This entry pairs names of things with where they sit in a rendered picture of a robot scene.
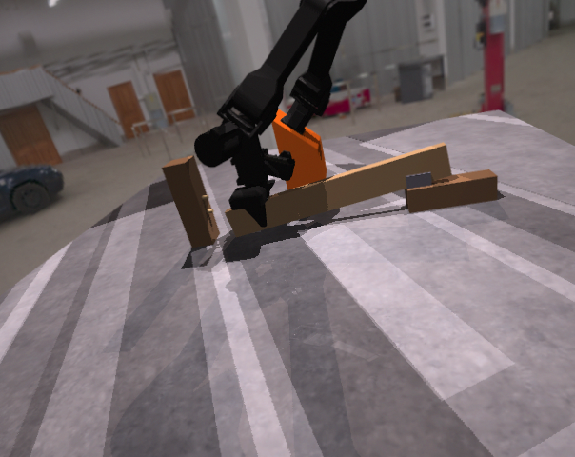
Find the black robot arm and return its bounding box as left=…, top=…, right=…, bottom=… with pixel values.
left=194, top=0, right=367, bottom=181

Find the long brown wooden rail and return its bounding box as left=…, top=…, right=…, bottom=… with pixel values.
left=225, top=143, right=452, bottom=237

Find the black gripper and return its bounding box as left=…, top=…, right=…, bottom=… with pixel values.
left=229, top=145, right=275, bottom=227

